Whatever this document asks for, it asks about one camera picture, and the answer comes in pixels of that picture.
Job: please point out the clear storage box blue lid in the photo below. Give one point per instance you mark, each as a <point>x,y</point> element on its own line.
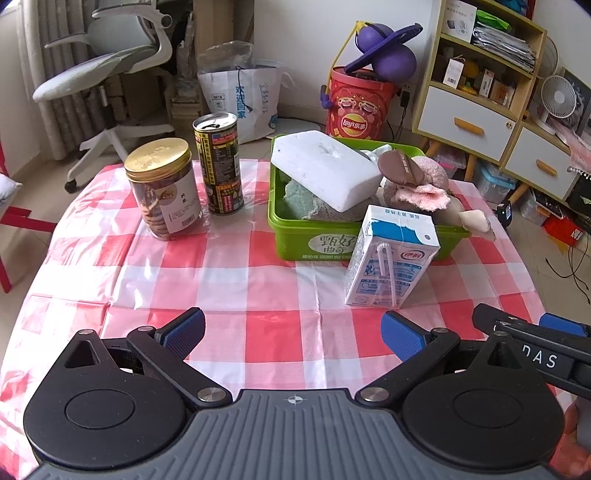
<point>496,182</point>

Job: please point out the white small box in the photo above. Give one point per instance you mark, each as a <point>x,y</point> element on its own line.
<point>453,71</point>

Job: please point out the white desk fan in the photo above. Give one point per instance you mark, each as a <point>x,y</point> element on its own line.
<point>556,99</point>

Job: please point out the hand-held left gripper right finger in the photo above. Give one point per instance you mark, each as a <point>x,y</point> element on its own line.
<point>401,337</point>

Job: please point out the grey ribbed radiator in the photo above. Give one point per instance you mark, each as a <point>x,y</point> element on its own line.
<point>60,124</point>

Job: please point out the grey white office chair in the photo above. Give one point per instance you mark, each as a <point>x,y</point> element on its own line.
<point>115,60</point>

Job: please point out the phone on black tripod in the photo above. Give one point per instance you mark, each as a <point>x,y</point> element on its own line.
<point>505,212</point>

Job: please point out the stack of magazines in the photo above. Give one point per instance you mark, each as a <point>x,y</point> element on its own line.
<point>503,46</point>

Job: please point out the blue white milk carton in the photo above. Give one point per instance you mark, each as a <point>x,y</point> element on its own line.
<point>392,272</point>

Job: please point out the black yellow drink can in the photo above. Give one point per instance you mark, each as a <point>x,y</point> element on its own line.
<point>221,170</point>

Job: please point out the wooden white drawer cabinet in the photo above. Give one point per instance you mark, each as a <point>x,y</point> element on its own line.
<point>461,115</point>

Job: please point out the red cardboard box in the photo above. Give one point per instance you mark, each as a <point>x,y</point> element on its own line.
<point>561,230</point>

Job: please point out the stack of books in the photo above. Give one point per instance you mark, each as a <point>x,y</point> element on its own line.
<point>184,106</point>

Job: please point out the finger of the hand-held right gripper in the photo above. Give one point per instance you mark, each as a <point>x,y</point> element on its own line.
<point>489,318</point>
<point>563,323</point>

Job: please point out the clear jar gold lid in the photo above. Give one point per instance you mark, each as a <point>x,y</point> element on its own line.
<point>161,198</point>

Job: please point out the red chair frame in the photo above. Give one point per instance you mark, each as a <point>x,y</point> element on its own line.
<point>23,224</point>

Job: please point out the pink fluffy slipper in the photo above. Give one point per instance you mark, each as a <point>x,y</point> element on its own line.
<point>420,196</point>
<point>401,168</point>

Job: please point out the white foam block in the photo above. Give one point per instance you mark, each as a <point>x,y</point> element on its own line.
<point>332,170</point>

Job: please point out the green plastic bin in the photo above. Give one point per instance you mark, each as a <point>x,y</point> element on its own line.
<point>304,240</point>

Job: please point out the brown cardboard box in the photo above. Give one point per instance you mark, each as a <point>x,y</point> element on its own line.
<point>217,23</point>

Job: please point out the white paper bag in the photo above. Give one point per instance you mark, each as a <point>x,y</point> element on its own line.
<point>240,101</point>

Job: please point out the red white checkered tablecloth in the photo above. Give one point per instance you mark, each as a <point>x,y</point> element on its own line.
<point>277,286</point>

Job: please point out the grey green towel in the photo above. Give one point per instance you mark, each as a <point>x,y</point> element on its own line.
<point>304,203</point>

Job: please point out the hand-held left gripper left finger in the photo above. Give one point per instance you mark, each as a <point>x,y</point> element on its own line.
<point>187,332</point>

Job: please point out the red snack bucket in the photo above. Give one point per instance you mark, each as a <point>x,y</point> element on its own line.
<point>360,110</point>

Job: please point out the white deer print bag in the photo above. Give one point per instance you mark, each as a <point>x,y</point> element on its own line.
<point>9,189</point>

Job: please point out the white glove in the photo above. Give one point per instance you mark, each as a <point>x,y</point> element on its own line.
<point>376,152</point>

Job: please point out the clear storage box pink contents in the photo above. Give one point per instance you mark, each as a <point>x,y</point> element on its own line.
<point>448,164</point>

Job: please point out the black wall charger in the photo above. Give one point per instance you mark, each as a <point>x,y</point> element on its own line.
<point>405,99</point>

